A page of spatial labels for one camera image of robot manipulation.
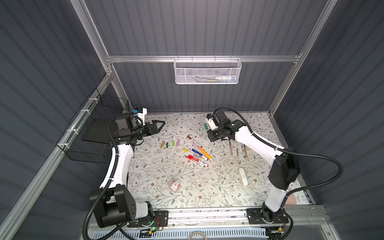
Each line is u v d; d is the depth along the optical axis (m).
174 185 0.82
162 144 1.02
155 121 0.69
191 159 0.94
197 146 1.01
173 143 1.02
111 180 0.43
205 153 0.97
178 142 1.02
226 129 0.61
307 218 0.74
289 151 0.48
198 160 0.93
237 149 0.98
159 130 0.70
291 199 0.76
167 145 1.02
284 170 0.46
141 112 0.71
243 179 0.83
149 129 0.68
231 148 0.99
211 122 0.71
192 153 0.96
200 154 0.96
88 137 0.69
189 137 1.05
